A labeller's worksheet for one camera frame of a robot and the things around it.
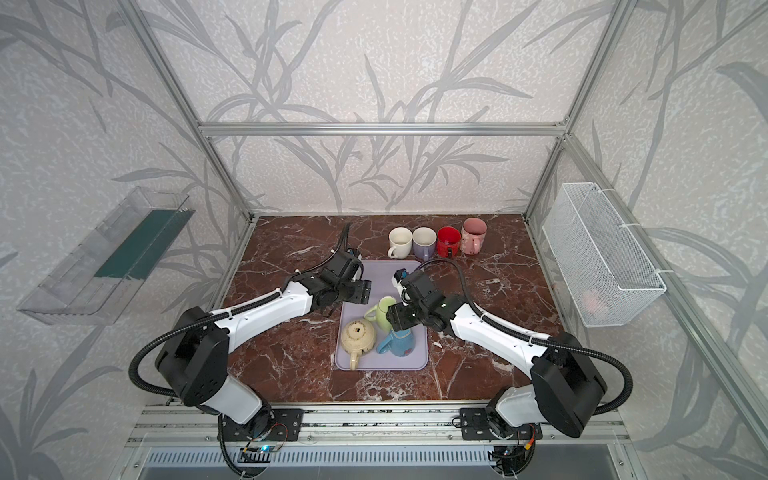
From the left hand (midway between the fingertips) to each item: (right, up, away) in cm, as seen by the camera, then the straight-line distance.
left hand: (364, 279), depth 89 cm
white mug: (+11, +13, +17) cm, 24 cm away
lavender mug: (+19, +12, +19) cm, 29 cm away
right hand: (+10, -6, -5) cm, 13 cm away
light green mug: (+5, -9, -6) cm, 12 cm away
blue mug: (+11, -16, -8) cm, 21 cm away
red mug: (+28, +11, +18) cm, 35 cm away
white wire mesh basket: (+54, +4, -29) cm, 61 cm away
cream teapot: (-1, -15, -9) cm, 17 cm away
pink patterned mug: (+36, +14, +13) cm, 40 cm away
